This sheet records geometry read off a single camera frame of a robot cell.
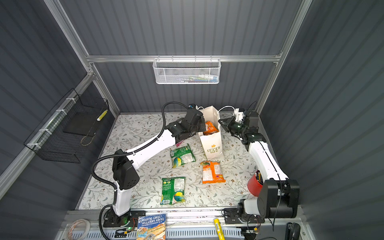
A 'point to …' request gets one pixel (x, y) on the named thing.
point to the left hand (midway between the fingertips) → (204, 122)
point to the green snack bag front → (173, 190)
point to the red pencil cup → (255, 183)
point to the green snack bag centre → (181, 156)
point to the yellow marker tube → (220, 234)
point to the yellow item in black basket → (101, 116)
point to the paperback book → (151, 227)
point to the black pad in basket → (83, 123)
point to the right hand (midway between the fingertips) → (219, 121)
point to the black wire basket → (49, 141)
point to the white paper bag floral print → (211, 144)
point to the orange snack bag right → (212, 172)
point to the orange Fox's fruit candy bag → (210, 128)
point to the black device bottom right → (292, 232)
